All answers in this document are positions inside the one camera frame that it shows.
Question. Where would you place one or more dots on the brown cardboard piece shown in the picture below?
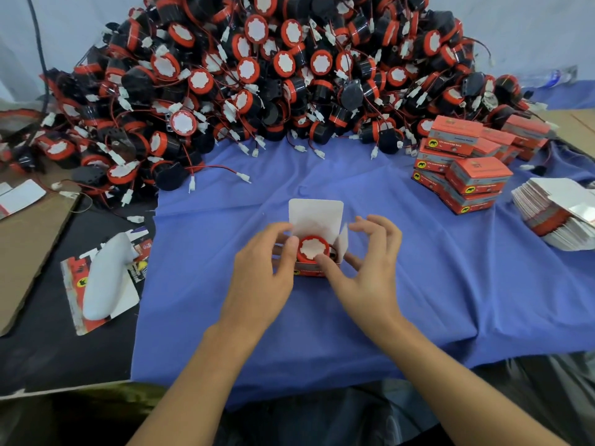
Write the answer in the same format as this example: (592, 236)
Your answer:
(23, 246)

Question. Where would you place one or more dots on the clear plastic water bottle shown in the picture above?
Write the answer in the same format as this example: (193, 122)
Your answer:
(548, 77)

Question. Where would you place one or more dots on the brown cardboard sheet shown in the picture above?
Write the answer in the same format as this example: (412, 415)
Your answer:
(576, 130)

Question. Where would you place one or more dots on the black-red buzzer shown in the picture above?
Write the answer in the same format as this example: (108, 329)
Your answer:
(314, 249)

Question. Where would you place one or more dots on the pile of black red buzzers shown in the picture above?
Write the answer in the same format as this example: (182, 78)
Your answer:
(270, 69)

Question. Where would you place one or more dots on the stack of box blanks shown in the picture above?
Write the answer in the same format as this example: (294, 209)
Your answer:
(558, 213)

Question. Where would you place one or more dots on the person's right forearm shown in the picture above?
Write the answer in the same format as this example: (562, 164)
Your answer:
(465, 395)

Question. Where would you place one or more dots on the blue table cloth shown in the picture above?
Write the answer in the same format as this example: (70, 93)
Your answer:
(483, 283)

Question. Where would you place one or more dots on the person's left forearm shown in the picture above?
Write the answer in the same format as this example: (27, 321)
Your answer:
(191, 399)

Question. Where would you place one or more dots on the person's left hand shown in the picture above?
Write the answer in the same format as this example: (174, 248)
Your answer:
(256, 292)

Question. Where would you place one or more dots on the person's right hand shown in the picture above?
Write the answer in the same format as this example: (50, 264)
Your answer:
(372, 283)

